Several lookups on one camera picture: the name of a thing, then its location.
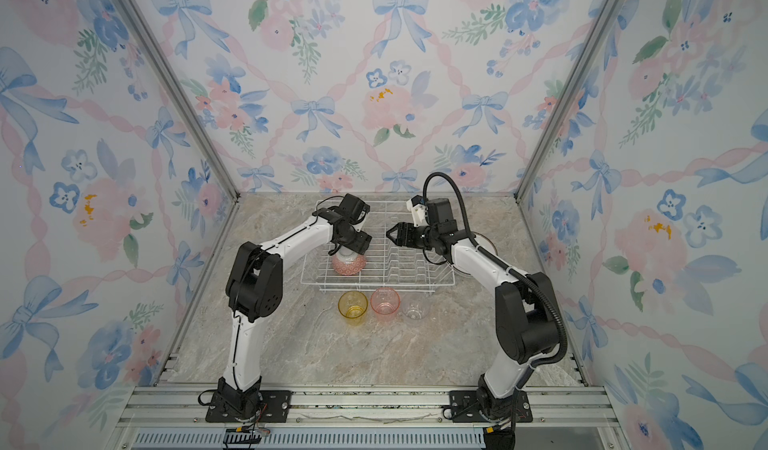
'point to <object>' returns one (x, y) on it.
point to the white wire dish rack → (388, 268)
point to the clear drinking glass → (416, 307)
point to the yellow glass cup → (352, 304)
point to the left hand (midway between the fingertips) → (358, 237)
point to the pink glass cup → (385, 301)
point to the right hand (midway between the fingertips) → (394, 232)
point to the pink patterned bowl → (349, 265)
